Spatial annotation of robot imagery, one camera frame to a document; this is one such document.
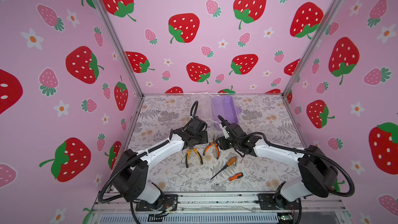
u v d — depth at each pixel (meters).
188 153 0.90
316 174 0.43
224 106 1.11
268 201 0.73
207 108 1.13
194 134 0.66
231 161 0.86
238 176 0.81
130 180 0.42
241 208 0.73
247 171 0.84
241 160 0.88
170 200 0.75
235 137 0.67
